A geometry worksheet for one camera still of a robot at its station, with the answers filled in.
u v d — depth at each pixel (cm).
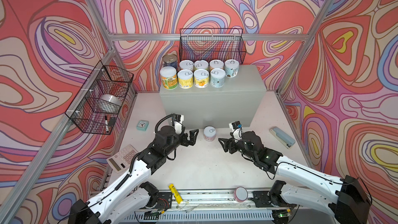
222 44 99
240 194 71
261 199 73
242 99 88
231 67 77
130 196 57
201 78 72
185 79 71
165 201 72
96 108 71
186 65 77
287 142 89
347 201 39
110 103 70
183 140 67
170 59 72
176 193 74
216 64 78
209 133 91
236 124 67
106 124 72
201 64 77
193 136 67
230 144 68
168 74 70
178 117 65
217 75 73
